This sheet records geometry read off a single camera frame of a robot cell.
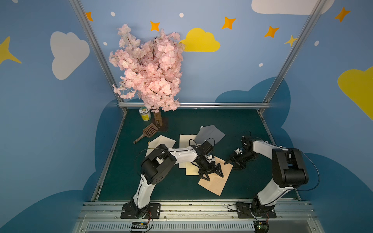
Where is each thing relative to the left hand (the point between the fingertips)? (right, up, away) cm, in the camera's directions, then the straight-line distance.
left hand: (217, 176), depth 83 cm
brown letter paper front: (-1, -4, +1) cm, 4 cm away
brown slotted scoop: (-47, +24, +24) cm, 58 cm away
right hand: (+9, +5, +7) cm, 12 cm away
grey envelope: (0, +25, +25) cm, 35 cm away
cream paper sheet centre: (-21, +4, +8) cm, 23 cm away
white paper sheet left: (-39, +18, +18) cm, 46 cm away
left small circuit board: (-42, -21, -10) cm, 48 cm away
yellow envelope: (-15, +1, +7) cm, 17 cm away
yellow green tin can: (-50, +39, +27) cm, 69 cm away
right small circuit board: (+20, -22, -10) cm, 32 cm away
